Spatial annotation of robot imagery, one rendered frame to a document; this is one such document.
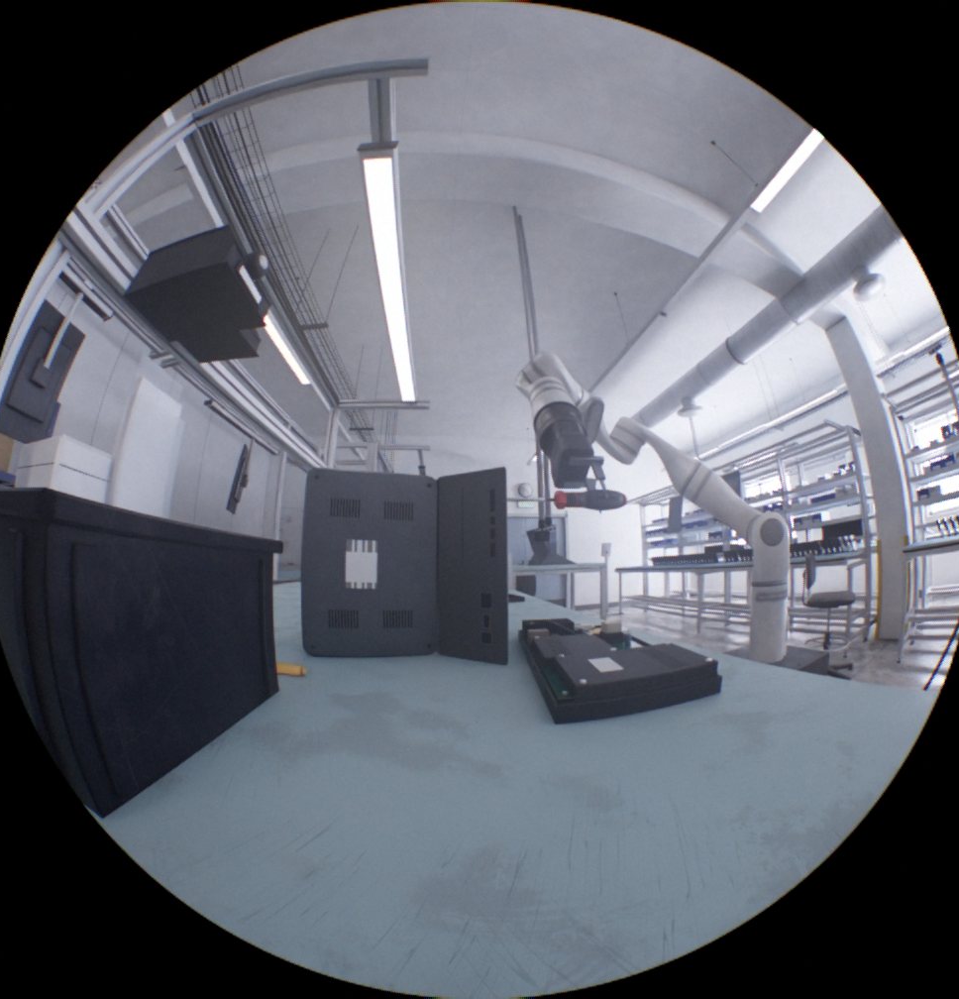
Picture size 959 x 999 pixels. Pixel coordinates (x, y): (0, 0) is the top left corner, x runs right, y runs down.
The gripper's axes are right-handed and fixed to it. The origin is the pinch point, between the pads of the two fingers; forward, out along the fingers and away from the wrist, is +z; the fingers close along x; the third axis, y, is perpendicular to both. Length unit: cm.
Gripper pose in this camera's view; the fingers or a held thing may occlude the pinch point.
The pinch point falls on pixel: (603, 504)
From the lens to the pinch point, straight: 43.5
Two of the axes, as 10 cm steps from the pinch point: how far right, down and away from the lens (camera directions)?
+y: -10.0, 0.0, -0.4
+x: 0.3, -6.9, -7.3
